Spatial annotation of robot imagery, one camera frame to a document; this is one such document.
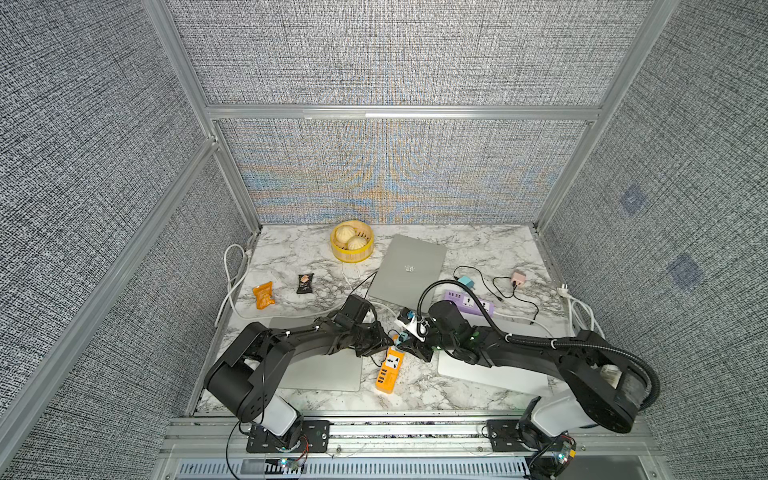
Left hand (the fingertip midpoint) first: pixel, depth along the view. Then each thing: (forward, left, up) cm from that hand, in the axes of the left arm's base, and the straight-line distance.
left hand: (397, 344), depth 86 cm
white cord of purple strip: (+13, -58, -2) cm, 60 cm away
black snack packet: (+23, +30, -1) cm, 38 cm away
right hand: (+2, -1, +4) cm, 5 cm away
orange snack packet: (+20, +43, -3) cm, 47 cm away
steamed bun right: (+37, +12, +3) cm, 39 cm away
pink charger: (+23, -44, -3) cm, 49 cm away
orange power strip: (-7, +3, -1) cm, 8 cm away
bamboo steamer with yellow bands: (+35, +18, 0) cm, 39 cm away
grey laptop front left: (-6, +19, -4) cm, 21 cm away
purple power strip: (+13, -23, -1) cm, 26 cm away
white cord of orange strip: (+19, +53, -2) cm, 57 cm away
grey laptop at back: (+29, -5, -3) cm, 30 cm away
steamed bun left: (+42, +17, +3) cm, 45 cm away
